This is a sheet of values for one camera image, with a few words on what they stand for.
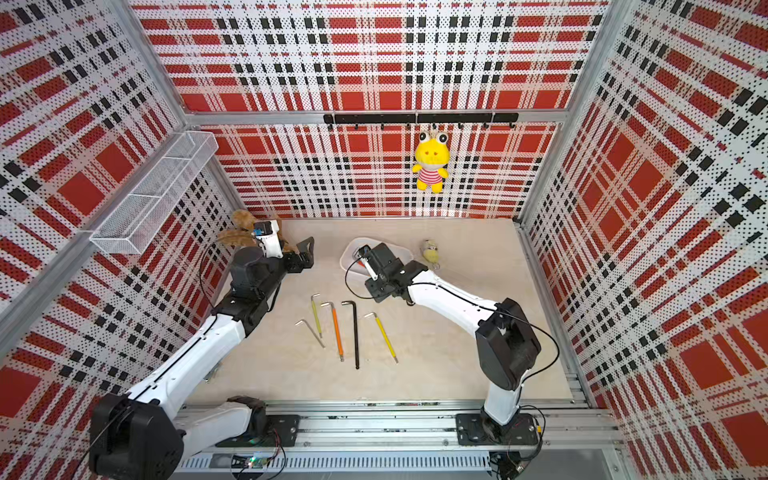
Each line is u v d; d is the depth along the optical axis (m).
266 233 0.66
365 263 0.70
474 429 0.75
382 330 0.91
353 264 1.04
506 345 0.45
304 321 0.93
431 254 1.05
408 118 0.88
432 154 0.91
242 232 1.09
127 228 0.69
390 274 0.65
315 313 0.96
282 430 0.73
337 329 0.92
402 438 0.73
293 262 0.70
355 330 0.91
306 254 0.72
